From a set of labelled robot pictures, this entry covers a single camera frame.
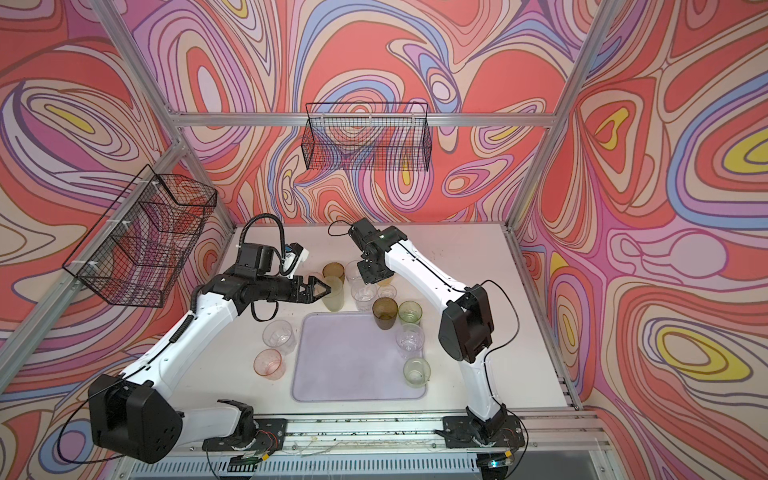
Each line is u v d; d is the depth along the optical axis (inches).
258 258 24.6
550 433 29.7
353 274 39.0
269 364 33.0
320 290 28.4
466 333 19.9
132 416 15.3
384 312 36.5
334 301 36.7
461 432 29.0
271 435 28.8
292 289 27.1
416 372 32.8
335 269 38.1
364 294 37.7
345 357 35.2
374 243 24.2
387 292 38.1
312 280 27.3
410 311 36.1
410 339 35.5
